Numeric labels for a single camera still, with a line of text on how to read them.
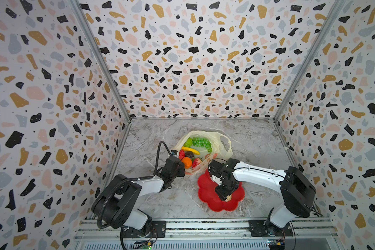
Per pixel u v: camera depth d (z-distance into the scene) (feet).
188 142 3.30
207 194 2.81
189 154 3.19
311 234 2.45
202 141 3.37
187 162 3.01
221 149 3.19
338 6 2.32
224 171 2.04
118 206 1.41
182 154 3.16
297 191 1.46
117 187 1.36
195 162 3.09
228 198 2.50
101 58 2.83
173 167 2.31
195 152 3.29
